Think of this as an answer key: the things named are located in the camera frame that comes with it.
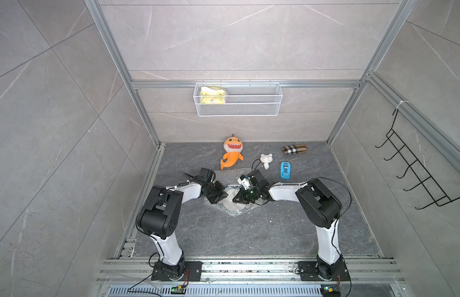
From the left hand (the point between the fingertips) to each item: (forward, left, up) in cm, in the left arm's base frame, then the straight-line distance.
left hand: (230, 190), depth 94 cm
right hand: (-5, -2, -2) cm, 5 cm away
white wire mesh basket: (+42, -5, +26) cm, 50 cm away
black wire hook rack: (-20, -68, +29) cm, 77 cm away
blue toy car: (+13, -32, -1) cm, 34 cm away
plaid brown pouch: (+28, -40, 0) cm, 49 cm away
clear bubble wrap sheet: (+8, +1, -3) cm, 8 cm away
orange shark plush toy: (+27, -2, +5) cm, 27 cm away
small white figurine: (+20, -22, 0) cm, 30 cm away
